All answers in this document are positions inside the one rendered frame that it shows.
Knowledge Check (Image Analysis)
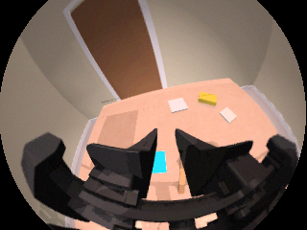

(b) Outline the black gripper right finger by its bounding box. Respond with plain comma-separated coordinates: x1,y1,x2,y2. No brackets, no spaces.
174,128,253,198

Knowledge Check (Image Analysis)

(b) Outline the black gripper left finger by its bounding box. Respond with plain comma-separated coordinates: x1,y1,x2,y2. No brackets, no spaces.
85,127,157,199

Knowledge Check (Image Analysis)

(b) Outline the long wooden beam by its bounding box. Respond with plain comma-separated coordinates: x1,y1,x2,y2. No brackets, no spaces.
177,161,185,196

